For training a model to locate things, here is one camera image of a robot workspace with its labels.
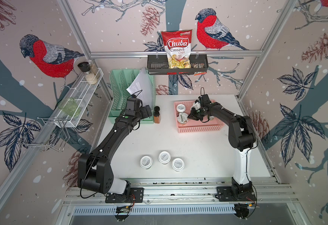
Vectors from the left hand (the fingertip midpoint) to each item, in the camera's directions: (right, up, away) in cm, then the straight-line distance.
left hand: (147, 107), depth 85 cm
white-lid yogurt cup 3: (+11, -30, -4) cm, 32 cm away
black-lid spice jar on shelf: (-34, +18, -2) cm, 39 cm away
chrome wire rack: (-39, -12, -27) cm, 49 cm away
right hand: (+27, -6, +15) cm, 32 cm away
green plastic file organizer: (-22, +19, +15) cm, 33 cm away
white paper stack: (-6, +14, +13) cm, 20 cm away
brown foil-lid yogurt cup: (+24, -8, +15) cm, 29 cm away
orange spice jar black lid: (+5, -7, +13) cm, 16 cm away
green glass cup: (-36, 0, -17) cm, 40 cm away
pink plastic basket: (+33, -14, +18) cm, 40 cm away
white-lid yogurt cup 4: (0, -32, -6) cm, 33 cm away
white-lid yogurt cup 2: (+34, +1, +11) cm, 35 cm away
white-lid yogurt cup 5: (+19, -33, -7) cm, 39 cm away
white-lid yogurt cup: (+23, -1, +19) cm, 30 cm away
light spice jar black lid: (+5, -1, +16) cm, 17 cm away
